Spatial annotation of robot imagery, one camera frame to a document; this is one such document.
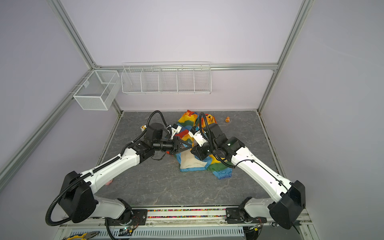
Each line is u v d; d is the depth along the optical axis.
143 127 1.07
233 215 0.74
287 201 0.38
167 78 0.99
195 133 0.64
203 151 0.64
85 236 0.68
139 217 0.73
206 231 1.57
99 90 0.98
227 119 1.13
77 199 0.41
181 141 0.71
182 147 0.72
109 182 0.49
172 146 0.68
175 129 0.72
